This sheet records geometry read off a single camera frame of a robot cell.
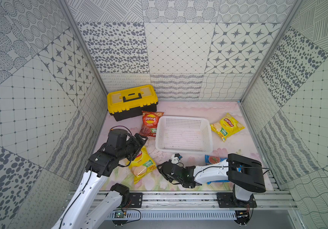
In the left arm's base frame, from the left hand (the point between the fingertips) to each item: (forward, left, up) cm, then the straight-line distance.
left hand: (145, 139), depth 69 cm
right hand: (-7, -5, -22) cm, 23 cm away
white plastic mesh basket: (+19, -22, -26) cm, 39 cm away
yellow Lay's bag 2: (+23, -51, -20) cm, 60 cm away
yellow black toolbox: (+34, +17, -8) cm, 39 cm away
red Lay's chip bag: (+23, +3, -18) cm, 30 cm away
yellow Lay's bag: (-6, +4, -20) cm, 21 cm away
